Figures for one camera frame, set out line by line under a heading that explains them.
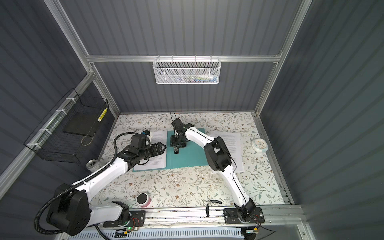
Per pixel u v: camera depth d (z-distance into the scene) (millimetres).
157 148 759
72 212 408
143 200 751
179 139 872
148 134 793
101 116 806
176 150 989
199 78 917
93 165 782
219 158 617
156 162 940
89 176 468
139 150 662
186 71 1237
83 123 765
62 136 709
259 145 984
